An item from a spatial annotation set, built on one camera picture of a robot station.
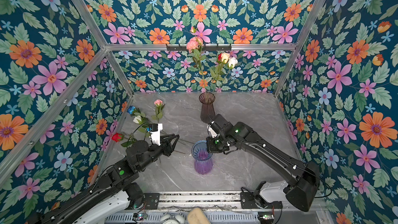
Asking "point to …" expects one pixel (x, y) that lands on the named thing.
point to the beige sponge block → (197, 216)
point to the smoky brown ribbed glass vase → (207, 111)
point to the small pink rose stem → (158, 109)
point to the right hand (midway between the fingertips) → (208, 146)
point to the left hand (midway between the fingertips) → (179, 136)
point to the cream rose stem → (220, 68)
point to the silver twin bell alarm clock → (172, 219)
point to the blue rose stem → (132, 111)
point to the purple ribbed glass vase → (202, 158)
